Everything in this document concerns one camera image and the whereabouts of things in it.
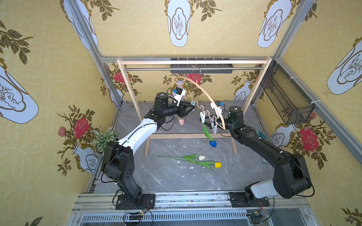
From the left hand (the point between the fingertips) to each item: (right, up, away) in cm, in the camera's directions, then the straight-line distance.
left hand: (193, 106), depth 78 cm
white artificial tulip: (-3, -32, +11) cm, 34 cm away
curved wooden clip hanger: (+9, -10, -13) cm, 18 cm away
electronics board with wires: (-29, -56, -7) cm, 64 cm away
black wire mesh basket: (+59, +1, +4) cm, 59 cm away
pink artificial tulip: (-7, -9, +14) cm, 18 cm away
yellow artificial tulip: (+9, -35, +7) cm, 37 cm away
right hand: (+3, -9, 0) cm, 9 cm away
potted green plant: (-52, -18, 0) cm, 55 cm away
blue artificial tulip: (+10, -20, -2) cm, 23 cm away
